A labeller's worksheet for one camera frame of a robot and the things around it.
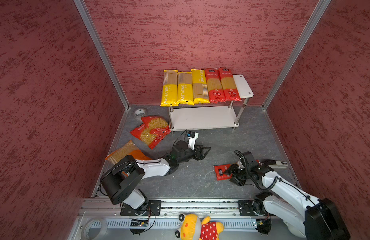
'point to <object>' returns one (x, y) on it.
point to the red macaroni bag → (152, 131)
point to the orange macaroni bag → (128, 148)
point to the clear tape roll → (85, 231)
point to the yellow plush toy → (191, 228)
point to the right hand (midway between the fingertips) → (224, 178)
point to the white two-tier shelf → (186, 118)
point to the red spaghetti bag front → (220, 170)
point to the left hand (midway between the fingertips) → (207, 150)
